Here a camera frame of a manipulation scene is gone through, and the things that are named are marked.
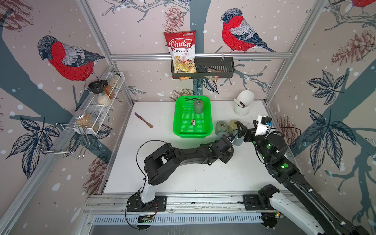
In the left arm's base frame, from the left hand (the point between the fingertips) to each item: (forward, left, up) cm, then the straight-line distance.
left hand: (228, 148), depth 86 cm
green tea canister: (+36, +17, -2) cm, 40 cm away
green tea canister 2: (+15, +3, +1) cm, 16 cm away
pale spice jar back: (+30, +68, +27) cm, 79 cm away
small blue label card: (+24, +22, -7) cm, 33 cm away
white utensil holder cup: (+39, -20, +4) cm, 44 cm away
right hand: (+4, -5, +22) cm, 23 cm away
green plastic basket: (+24, +25, -8) cm, 35 cm away
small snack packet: (+42, +10, +27) cm, 51 cm away
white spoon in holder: (+35, -13, +2) cm, 37 cm away
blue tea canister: (+11, +4, -2) cm, 12 cm away
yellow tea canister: (-9, +4, +17) cm, 20 cm away
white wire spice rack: (-5, +79, +18) cm, 81 cm away
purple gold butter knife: (+22, +53, -9) cm, 58 cm away
